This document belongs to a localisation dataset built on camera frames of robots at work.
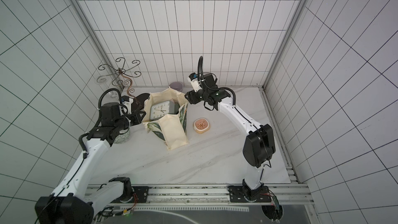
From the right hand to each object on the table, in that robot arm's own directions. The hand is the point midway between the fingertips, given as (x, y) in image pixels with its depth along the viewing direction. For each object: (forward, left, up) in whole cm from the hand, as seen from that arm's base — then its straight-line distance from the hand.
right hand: (192, 89), depth 85 cm
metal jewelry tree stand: (+5, +40, +6) cm, 41 cm away
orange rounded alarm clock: (-10, -5, -22) cm, 25 cm away
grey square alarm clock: (-10, +19, -7) cm, 22 cm away
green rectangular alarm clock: (-10, +10, -5) cm, 15 cm away
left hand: (-16, +23, -4) cm, 29 cm away
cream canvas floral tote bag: (-20, +9, -10) cm, 25 cm away
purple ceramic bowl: (+23, +16, -20) cm, 35 cm away
